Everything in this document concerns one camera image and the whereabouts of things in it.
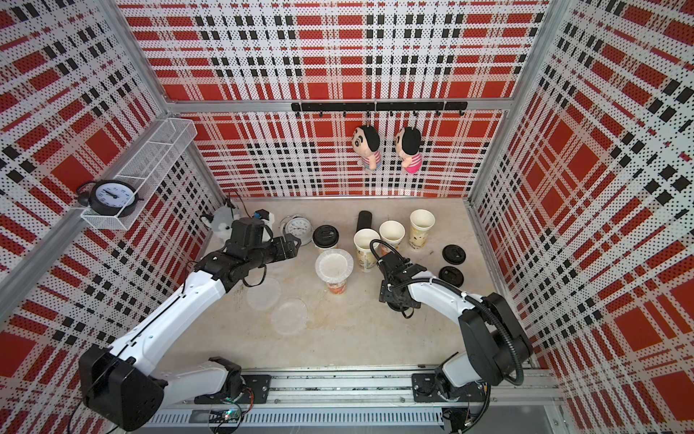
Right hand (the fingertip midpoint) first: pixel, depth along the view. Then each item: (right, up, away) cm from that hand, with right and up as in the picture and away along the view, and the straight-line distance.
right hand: (401, 296), depth 88 cm
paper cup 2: (-21, +4, -3) cm, 21 cm away
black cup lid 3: (+22, +12, +13) cm, 28 cm away
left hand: (-34, +18, -8) cm, 39 cm away
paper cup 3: (+9, +25, +10) cm, 29 cm away
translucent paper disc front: (-37, -7, -1) cm, 37 cm away
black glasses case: (-12, +26, +23) cm, 37 cm away
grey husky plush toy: (-61, +25, 0) cm, 66 cm away
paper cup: (-25, +16, -3) cm, 30 cm away
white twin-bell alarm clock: (-39, +23, +19) cm, 49 cm away
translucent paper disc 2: (-46, -1, +3) cm, 47 cm away
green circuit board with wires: (-48, -26, -19) cm, 57 cm away
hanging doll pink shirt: (+3, +53, +6) cm, 53 cm away
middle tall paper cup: (-13, +19, +2) cm, 23 cm away
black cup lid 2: (0, -5, +5) cm, 7 cm away
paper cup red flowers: (-2, +21, +6) cm, 22 cm away
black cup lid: (-25, +20, -1) cm, 32 cm away
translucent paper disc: (-22, +11, -7) cm, 25 cm away
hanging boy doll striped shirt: (-12, +52, +3) cm, 54 cm away
